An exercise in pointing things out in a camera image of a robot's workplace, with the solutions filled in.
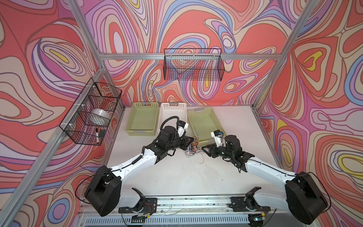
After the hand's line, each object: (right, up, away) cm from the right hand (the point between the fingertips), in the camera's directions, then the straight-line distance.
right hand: (205, 150), depth 84 cm
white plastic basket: (-25, +27, +31) cm, 48 cm away
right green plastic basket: (+3, +16, +30) cm, 34 cm away
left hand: (-7, +8, -6) cm, 12 cm away
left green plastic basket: (-45, +19, +25) cm, 55 cm away
